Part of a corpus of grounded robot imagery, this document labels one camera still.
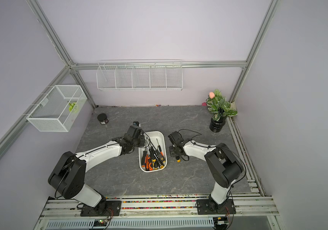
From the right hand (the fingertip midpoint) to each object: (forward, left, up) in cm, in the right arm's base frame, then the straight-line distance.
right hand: (174, 150), depth 95 cm
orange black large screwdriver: (-9, +19, +5) cm, 21 cm away
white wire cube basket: (+13, +68, +26) cm, 74 cm away
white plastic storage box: (+5, +11, +5) cm, 13 cm away
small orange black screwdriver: (-1, +10, +3) cm, 10 cm away
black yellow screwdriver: (-7, -2, +2) cm, 8 cm away
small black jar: (+26, +54, +3) cm, 60 cm away
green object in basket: (+13, +59, +29) cm, 67 cm away
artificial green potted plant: (+11, -26, +27) cm, 39 cm away
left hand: (+4, +21, +8) cm, 23 cm away
